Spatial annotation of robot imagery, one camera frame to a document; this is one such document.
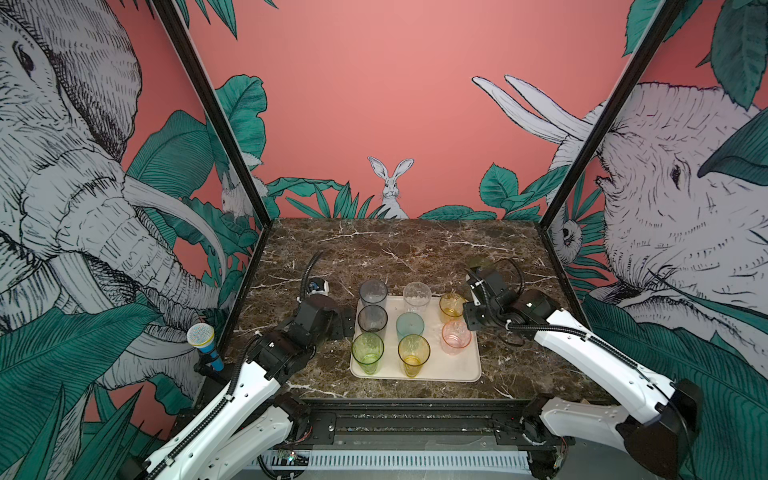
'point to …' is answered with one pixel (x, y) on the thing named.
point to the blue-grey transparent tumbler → (373, 293)
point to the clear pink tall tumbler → (416, 297)
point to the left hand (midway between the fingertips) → (337, 310)
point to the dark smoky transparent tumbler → (372, 318)
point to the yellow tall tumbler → (413, 351)
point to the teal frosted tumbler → (409, 323)
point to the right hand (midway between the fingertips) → (466, 310)
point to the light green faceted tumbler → (367, 350)
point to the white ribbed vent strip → (390, 461)
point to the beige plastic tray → (440, 367)
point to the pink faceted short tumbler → (456, 335)
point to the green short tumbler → (480, 264)
